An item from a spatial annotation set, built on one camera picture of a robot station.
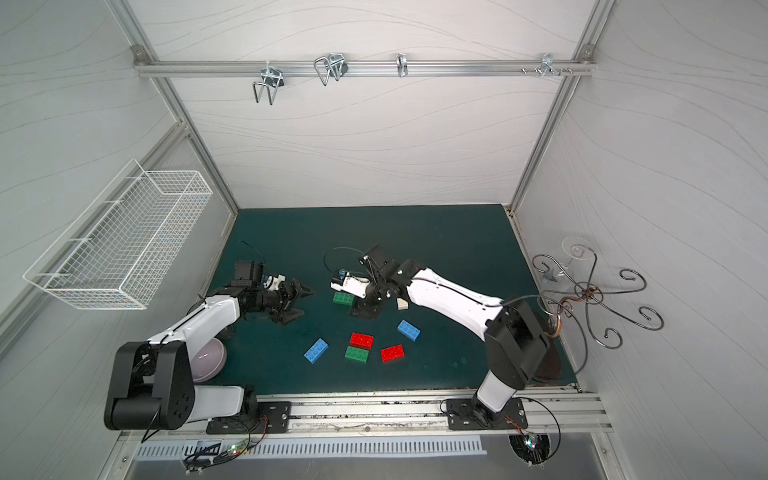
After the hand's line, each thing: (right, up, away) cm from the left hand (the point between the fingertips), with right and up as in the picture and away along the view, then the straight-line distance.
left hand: (310, 301), depth 85 cm
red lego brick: (+15, -12, +1) cm, 19 cm away
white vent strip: (+3, -32, -14) cm, 35 cm away
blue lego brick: (+28, -10, +3) cm, 30 cm away
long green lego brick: (+8, -1, +8) cm, 12 cm away
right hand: (+13, +1, -4) cm, 14 cm away
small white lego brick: (+27, -3, +7) cm, 28 cm away
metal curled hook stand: (+64, +7, -23) cm, 69 cm away
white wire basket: (-40, +15, -17) cm, 46 cm away
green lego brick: (+14, -15, -2) cm, 20 cm away
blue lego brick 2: (+2, -14, -1) cm, 14 cm away
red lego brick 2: (+24, -14, -3) cm, 28 cm away
